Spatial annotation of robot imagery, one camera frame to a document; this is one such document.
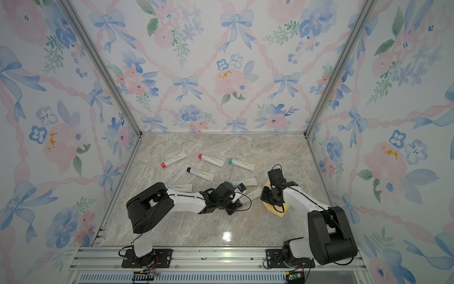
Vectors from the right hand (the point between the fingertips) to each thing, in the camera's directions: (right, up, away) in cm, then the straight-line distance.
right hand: (266, 197), depth 90 cm
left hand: (-13, -2, -1) cm, 13 cm away
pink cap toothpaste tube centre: (-30, +18, +16) cm, 38 cm away
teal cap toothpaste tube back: (-12, +16, +13) cm, 24 cm away
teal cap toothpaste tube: (-9, +7, +6) cm, 12 cm away
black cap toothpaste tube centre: (-34, +10, +8) cm, 36 cm away
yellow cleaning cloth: (+2, -2, -16) cm, 16 cm away
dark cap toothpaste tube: (-4, +2, +2) cm, 5 cm away
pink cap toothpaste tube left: (-50, +20, +16) cm, 56 cm away
